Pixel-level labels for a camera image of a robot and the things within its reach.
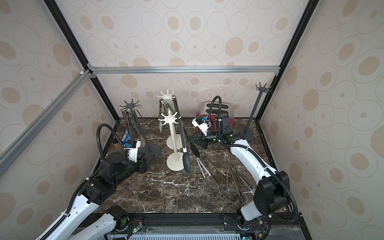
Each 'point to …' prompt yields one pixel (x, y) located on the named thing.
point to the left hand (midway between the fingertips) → (154, 154)
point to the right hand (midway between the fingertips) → (195, 138)
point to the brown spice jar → (115, 142)
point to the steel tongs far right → (235, 180)
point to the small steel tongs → (205, 167)
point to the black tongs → (186, 158)
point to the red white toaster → (209, 110)
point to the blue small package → (126, 137)
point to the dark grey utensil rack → (152, 150)
